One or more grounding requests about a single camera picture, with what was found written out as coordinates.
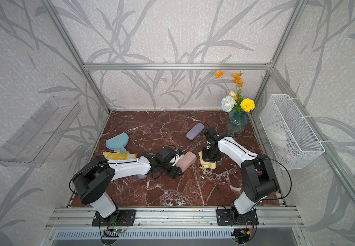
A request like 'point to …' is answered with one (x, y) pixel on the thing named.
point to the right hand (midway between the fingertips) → (204, 158)
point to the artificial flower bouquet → (235, 102)
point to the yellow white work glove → (117, 155)
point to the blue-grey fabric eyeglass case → (141, 176)
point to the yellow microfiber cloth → (206, 164)
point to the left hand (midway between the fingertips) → (179, 171)
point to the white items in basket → (277, 137)
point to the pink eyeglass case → (187, 161)
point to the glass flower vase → (236, 122)
